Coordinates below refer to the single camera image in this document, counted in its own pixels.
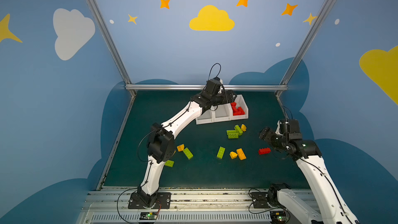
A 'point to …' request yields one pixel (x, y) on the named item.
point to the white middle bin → (223, 112)
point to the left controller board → (148, 215)
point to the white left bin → (207, 117)
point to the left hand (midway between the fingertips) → (234, 96)
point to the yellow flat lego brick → (241, 154)
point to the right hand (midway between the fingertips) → (267, 134)
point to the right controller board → (278, 216)
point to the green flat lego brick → (169, 163)
